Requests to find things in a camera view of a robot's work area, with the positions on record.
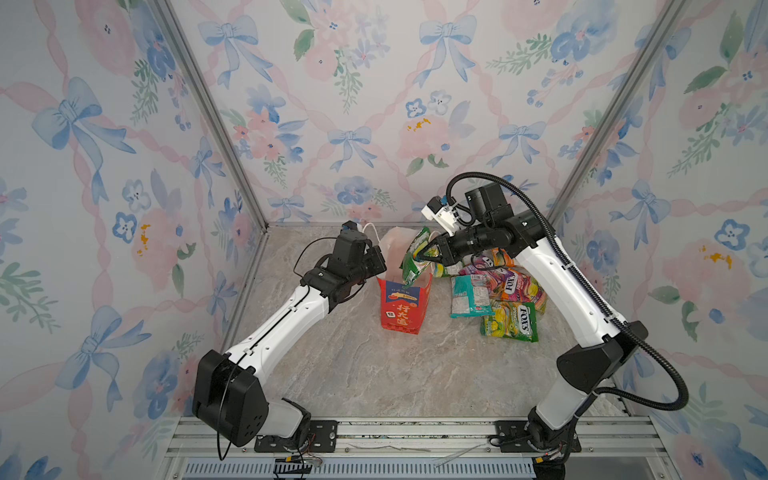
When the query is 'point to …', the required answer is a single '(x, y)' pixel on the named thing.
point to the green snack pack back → (441, 270)
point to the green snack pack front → (414, 269)
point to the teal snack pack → (470, 296)
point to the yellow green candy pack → (512, 320)
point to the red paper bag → (404, 309)
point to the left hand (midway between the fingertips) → (387, 252)
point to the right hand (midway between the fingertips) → (421, 253)
